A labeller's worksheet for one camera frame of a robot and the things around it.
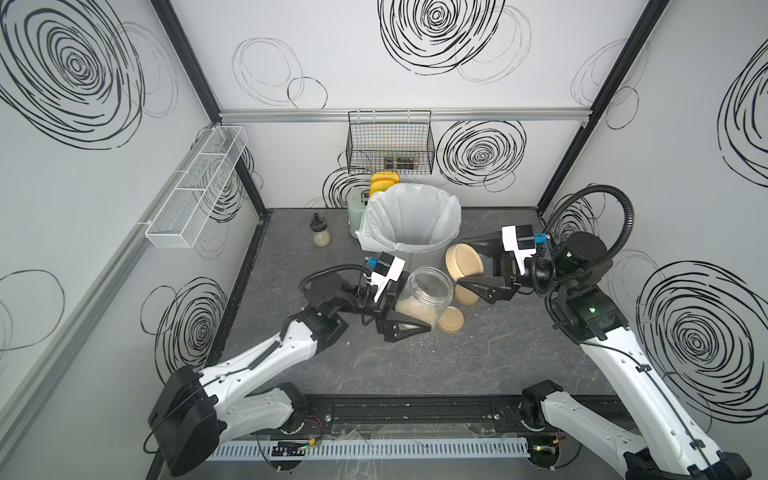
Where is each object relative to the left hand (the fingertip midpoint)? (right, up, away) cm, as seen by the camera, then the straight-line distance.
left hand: (430, 314), depth 54 cm
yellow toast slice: (-10, +31, +44) cm, 55 cm away
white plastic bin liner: (-1, +20, +40) cm, 44 cm away
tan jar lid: (+12, -11, +35) cm, 39 cm away
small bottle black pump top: (-32, +18, +48) cm, 60 cm away
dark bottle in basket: (-4, +36, +35) cm, 50 cm away
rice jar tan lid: (+11, -11, +35) cm, 39 cm away
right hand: (+6, +9, +1) cm, 11 cm away
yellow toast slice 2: (-6, +35, +48) cm, 59 cm away
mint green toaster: (-18, +27, +48) cm, 58 cm away
